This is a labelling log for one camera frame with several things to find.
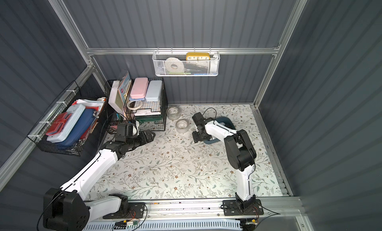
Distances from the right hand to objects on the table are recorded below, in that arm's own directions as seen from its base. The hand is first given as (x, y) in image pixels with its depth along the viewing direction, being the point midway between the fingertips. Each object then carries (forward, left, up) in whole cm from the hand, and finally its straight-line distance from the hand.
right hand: (203, 140), depth 96 cm
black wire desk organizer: (+11, +34, +12) cm, 38 cm away
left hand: (-6, +32, +13) cm, 35 cm away
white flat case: (-4, +62, +33) cm, 70 cm away
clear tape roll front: (+14, +15, -3) cm, 21 cm away
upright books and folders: (+17, +51, +26) cm, 60 cm away
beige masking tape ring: (+12, +44, +18) cm, 49 cm away
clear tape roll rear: (+26, +23, -3) cm, 35 cm away
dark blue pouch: (-12, +58, +30) cm, 66 cm away
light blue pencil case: (+27, +34, +20) cm, 47 cm away
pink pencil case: (+26, +42, +23) cm, 54 cm away
